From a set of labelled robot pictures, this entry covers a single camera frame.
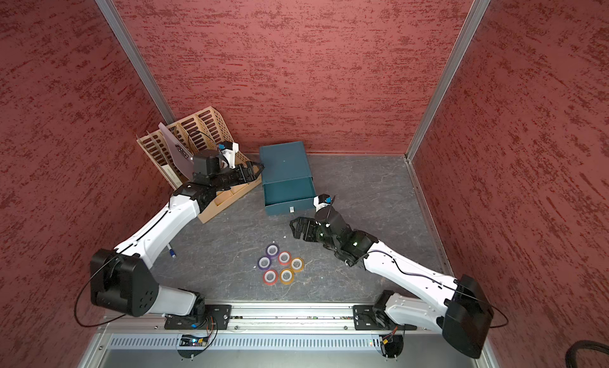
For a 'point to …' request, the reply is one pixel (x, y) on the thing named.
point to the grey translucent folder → (182, 156)
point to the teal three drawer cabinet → (287, 180)
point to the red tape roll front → (270, 277)
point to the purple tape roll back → (272, 251)
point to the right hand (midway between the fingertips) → (300, 231)
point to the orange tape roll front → (286, 276)
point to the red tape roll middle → (284, 258)
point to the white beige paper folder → (173, 178)
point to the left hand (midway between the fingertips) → (256, 172)
